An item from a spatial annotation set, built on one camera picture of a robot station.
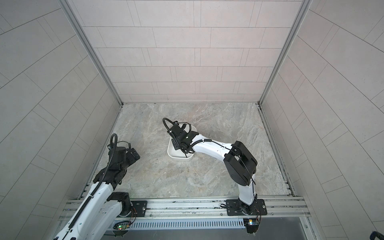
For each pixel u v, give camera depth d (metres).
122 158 0.63
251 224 0.68
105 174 0.53
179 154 0.88
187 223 0.68
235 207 0.72
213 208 0.73
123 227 0.64
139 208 0.71
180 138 0.64
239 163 0.46
